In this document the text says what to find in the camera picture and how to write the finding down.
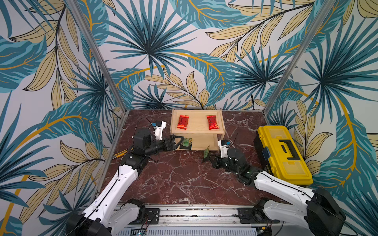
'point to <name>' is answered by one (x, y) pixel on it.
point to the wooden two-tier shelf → (198, 129)
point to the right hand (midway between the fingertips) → (207, 156)
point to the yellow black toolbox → (278, 154)
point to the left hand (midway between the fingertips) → (178, 141)
